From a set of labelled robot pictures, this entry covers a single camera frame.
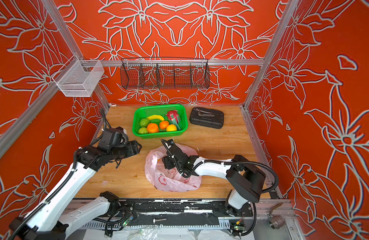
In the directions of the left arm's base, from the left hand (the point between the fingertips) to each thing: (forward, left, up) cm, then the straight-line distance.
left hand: (137, 147), depth 73 cm
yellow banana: (+35, 0, -17) cm, 39 cm away
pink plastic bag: (-12, -17, -9) cm, 23 cm away
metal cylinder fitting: (-25, -67, -17) cm, 74 cm away
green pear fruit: (+21, +5, -15) cm, 26 cm away
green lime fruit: (+27, +6, -14) cm, 30 cm away
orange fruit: (+21, -2, -11) cm, 24 cm away
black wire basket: (+52, -5, +9) cm, 53 cm away
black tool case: (+34, -39, -14) cm, 53 cm away
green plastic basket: (+31, +3, -18) cm, 36 cm away
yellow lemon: (+24, -14, -14) cm, 31 cm away
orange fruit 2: (+26, -8, -14) cm, 31 cm away
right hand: (+1, -12, -14) cm, 18 cm away
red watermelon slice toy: (+32, -14, -13) cm, 38 cm away
